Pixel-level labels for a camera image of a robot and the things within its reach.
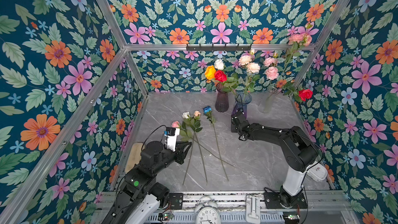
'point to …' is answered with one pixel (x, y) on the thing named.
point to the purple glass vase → (241, 100)
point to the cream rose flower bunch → (252, 69)
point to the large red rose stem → (229, 83)
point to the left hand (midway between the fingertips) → (192, 141)
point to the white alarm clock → (208, 213)
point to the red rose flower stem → (299, 95)
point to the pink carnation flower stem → (271, 71)
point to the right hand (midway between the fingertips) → (235, 123)
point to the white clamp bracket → (253, 210)
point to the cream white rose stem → (186, 115)
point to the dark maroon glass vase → (222, 101)
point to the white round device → (317, 172)
